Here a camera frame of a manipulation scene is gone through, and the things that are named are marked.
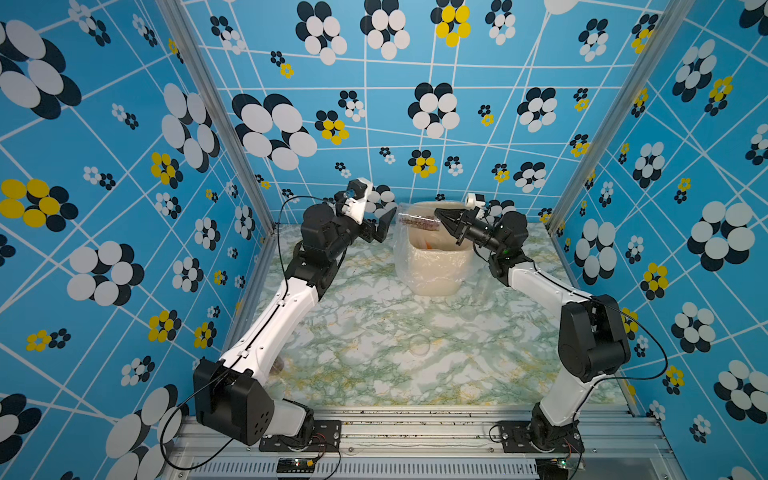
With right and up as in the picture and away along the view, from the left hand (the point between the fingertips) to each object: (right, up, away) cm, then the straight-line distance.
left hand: (380, 195), depth 70 cm
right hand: (+15, -3, +6) cm, 16 cm away
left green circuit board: (-21, -66, +3) cm, 69 cm away
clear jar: (-30, -46, +14) cm, 57 cm away
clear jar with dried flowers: (+10, -5, +11) cm, 16 cm away
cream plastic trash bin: (+15, -17, +9) cm, 25 cm away
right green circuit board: (+42, -66, +2) cm, 78 cm away
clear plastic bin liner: (+27, -19, +11) cm, 35 cm away
